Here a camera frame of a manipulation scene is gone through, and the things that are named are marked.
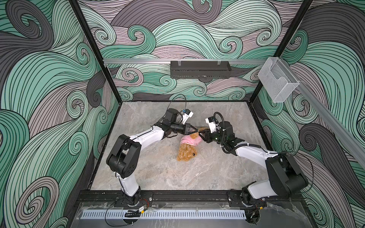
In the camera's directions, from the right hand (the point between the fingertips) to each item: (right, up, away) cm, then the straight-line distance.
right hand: (200, 132), depth 87 cm
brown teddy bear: (-9, -9, -11) cm, 17 cm away
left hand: (-2, +2, -5) cm, 6 cm away
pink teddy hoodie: (-8, -4, -3) cm, 10 cm away
